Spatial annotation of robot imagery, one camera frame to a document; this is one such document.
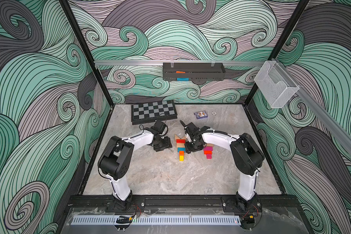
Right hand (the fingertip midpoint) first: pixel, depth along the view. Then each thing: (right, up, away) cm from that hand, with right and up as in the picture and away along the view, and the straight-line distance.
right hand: (191, 149), depth 93 cm
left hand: (-15, +3, -2) cm, 15 cm away
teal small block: (-7, 0, 0) cm, 7 cm away
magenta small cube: (+11, -3, -3) cm, 12 cm away
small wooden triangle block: (-10, +7, +5) cm, 13 cm away
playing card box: (+10, +23, +18) cm, 31 cm away
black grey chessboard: (-30, +25, +17) cm, 43 cm away
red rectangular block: (-7, +5, +4) cm, 9 cm away
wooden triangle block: (-5, +7, +4) cm, 9 cm away
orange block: (+10, -1, -1) cm, 10 cm away
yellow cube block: (-7, -4, -5) cm, 10 cm away
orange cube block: (-7, -1, -3) cm, 7 cm away
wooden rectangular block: (-7, +3, -1) cm, 8 cm away
